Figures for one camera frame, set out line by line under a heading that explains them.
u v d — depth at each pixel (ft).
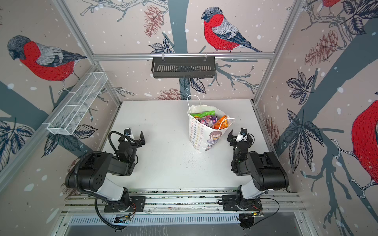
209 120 2.55
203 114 2.81
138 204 2.40
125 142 2.61
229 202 2.39
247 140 2.74
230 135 2.74
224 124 2.62
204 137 2.64
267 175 1.47
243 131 2.47
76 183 1.41
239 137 2.57
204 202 2.46
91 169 1.54
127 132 2.51
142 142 2.82
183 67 3.50
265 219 2.28
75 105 2.51
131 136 2.59
